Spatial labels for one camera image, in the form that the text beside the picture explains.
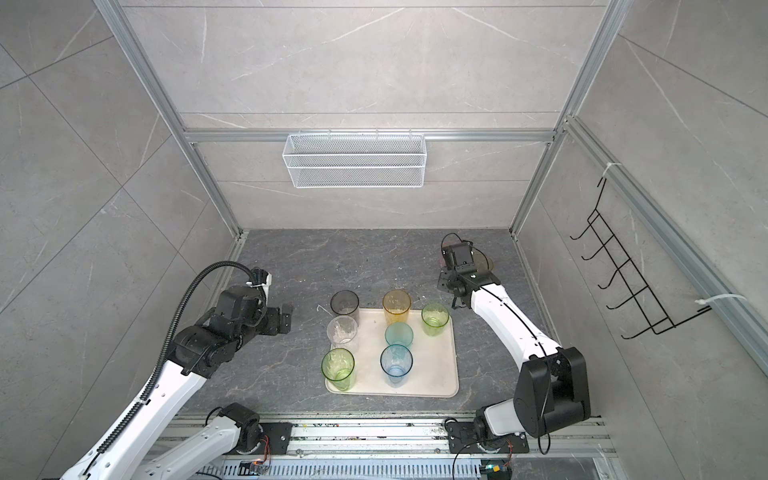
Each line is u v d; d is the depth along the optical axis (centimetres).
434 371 85
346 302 82
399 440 75
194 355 46
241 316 53
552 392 41
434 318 93
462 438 73
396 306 86
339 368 82
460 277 59
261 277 62
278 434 73
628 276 68
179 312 47
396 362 74
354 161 100
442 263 69
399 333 86
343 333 86
